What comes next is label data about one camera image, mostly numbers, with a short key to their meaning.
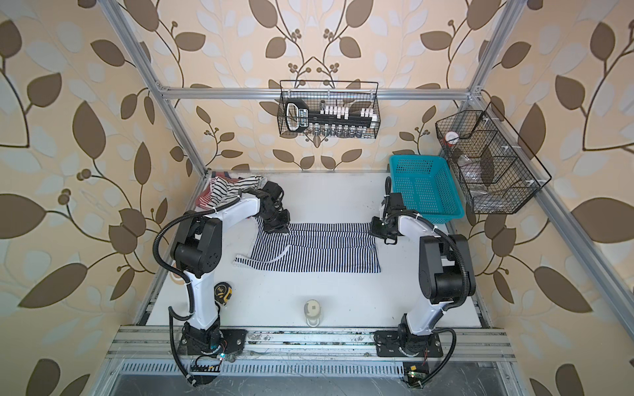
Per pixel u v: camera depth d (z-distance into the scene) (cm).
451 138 86
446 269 47
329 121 84
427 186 116
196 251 54
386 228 73
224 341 74
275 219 85
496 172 74
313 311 71
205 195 105
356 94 91
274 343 76
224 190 108
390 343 73
